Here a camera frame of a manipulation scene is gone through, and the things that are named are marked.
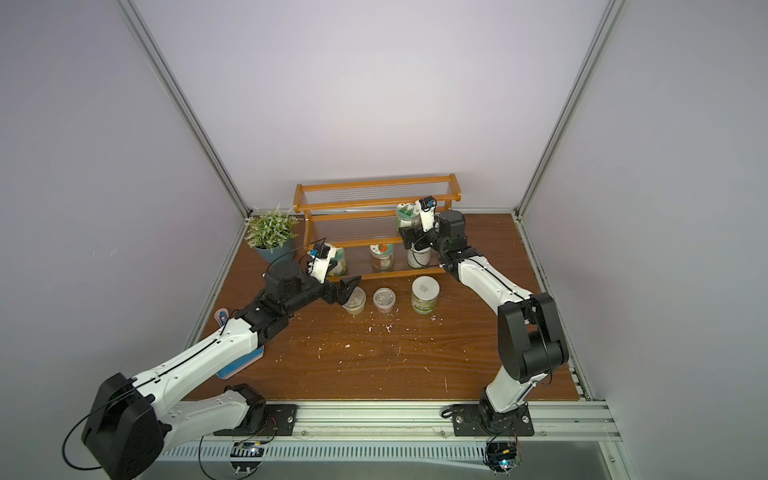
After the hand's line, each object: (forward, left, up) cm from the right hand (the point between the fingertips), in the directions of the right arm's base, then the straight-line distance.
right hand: (415, 217), depth 87 cm
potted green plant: (-1, +46, -7) cm, 47 cm away
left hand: (-19, +17, -1) cm, 25 cm away
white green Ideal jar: (-16, -3, -14) cm, 22 cm away
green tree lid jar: (+1, +2, 0) cm, 2 cm away
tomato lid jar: (-4, +11, -15) cm, 19 cm away
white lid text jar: (-3, -1, -16) cm, 17 cm away
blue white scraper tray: (-24, +59, -19) cm, 67 cm away
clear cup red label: (-18, +9, -17) cm, 27 cm away
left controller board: (-57, +42, -26) cm, 76 cm away
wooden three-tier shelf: (0, +17, -1) cm, 17 cm away
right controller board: (-56, -20, -23) cm, 64 cm away
